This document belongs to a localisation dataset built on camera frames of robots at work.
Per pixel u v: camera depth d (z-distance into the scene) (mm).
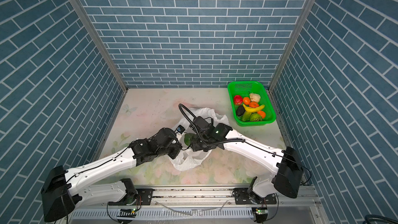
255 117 961
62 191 381
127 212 722
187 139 752
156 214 769
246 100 1081
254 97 1085
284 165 400
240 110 1019
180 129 689
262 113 1014
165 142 586
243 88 1150
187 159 735
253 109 1006
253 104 1052
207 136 562
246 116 990
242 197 734
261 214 735
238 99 1083
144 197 738
